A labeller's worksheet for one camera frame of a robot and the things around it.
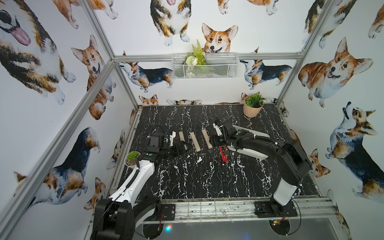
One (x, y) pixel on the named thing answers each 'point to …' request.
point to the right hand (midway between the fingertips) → (211, 139)
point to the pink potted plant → (253, 104)
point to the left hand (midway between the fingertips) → (188, 146)
